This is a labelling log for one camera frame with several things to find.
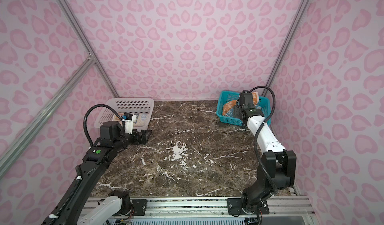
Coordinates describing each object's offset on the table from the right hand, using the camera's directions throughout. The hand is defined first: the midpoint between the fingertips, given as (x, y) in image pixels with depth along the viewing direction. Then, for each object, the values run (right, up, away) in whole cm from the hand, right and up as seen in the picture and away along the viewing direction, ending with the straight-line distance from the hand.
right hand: (243, 108), depth 87 cm
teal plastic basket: (-6, +10, +27) cm, 29 cm away
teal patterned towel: (-3, -3, +23) cm, 23 cm away
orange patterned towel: (-4, +3, +25) cm, 25 cm away
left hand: (-53, -10, -11) cm, 56 cm away
